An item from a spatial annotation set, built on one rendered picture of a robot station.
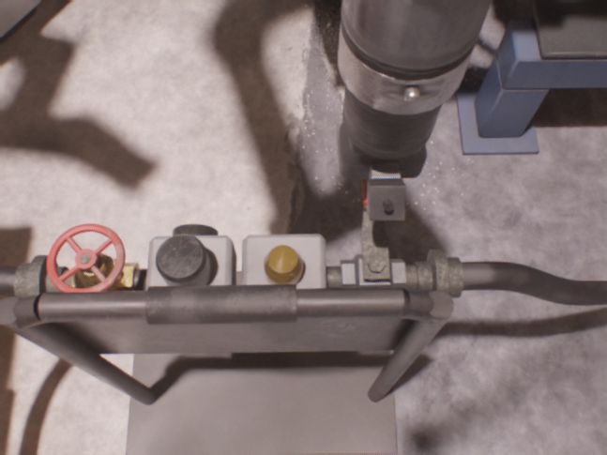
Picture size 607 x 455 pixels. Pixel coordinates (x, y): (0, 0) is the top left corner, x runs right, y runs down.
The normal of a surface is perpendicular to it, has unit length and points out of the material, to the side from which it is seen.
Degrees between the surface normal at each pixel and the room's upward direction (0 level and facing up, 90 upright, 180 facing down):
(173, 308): 26
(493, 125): 90
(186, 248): 0
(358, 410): 0
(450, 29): 90
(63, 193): 0
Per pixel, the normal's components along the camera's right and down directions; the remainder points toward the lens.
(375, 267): 0.00, -0.37
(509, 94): 0.01, 0.93
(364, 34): -0.70, 0.66
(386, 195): 0.01, 0.34
